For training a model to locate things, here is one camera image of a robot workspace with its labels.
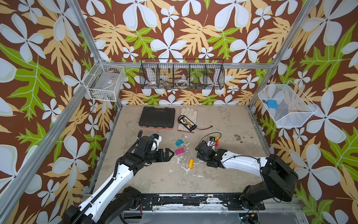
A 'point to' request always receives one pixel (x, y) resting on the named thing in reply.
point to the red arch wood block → (216, 143)
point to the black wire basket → (182, 73)
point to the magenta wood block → (180, 151)
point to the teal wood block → (179, 142)
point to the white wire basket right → (288, 106)
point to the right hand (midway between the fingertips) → (202, 153)
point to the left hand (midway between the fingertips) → (168, 152)
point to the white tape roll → (182, 82)
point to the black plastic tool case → (157, 118)
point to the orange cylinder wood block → (191, 163)
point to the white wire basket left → (104, 82)
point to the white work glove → (192, 115)
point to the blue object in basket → (271, 103)
